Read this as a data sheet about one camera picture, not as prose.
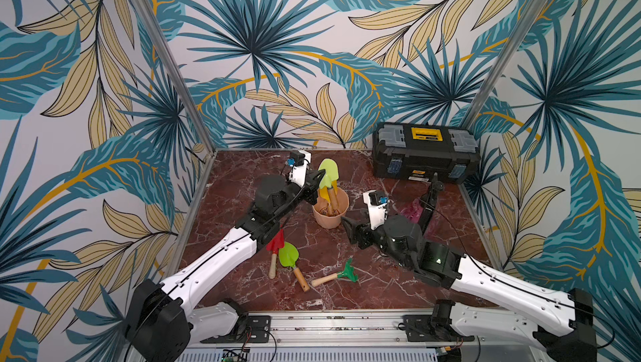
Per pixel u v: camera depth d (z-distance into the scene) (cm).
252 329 72
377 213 60
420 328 74
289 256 86
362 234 60
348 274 84
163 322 38
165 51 84
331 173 73
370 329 75
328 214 92
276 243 90
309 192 63
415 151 100
